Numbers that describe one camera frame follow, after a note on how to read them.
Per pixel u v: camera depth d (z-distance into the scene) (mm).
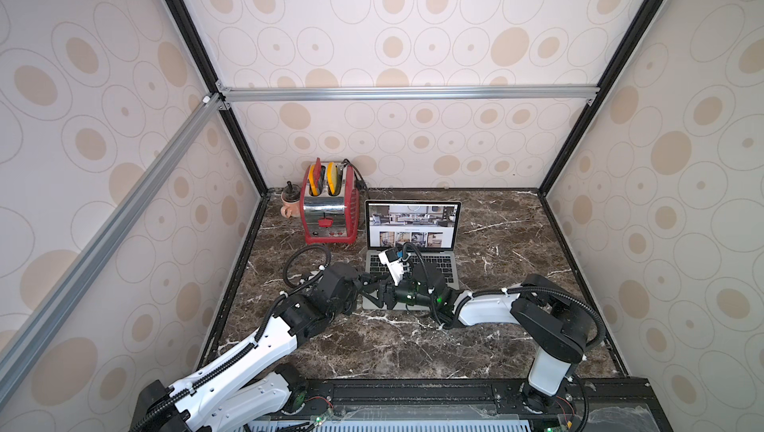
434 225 946
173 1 717
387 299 716
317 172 944
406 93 912
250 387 569
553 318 478
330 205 924
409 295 723
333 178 963
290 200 1035
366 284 762
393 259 730
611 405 731
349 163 1060
